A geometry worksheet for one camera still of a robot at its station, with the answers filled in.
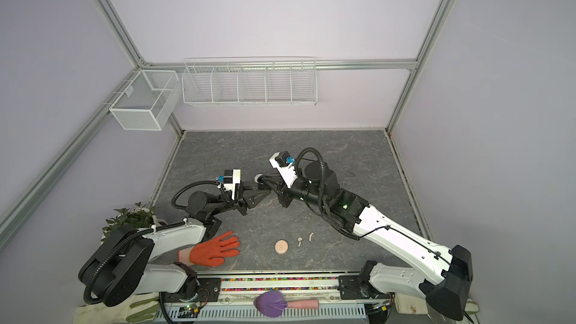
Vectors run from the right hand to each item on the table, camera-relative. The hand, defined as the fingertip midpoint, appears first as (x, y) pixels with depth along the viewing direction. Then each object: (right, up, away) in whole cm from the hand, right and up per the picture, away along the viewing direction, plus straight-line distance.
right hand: (266, 179), depth 64 cm
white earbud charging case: (-9, -3, +36) cm, 37 cm away
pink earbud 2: (+14, -24, +21) cm, 35 cm away
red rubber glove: (-22, -29, +17) cm, 40 cm away
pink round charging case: (+3, -27, +17) cm, 32 cm away
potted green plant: (-44, -14, +11) cm, 48 cm away
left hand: (+1, -5, +4) cm, 6 cm away
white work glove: (-40, -40, +4) cm, 57 cm away
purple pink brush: (+1, -40, +6) cm, 40 cm away
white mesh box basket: (-56, +28, +29) cm, 69 cm away
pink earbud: (+10, -25, +20) cm, 34 cm away
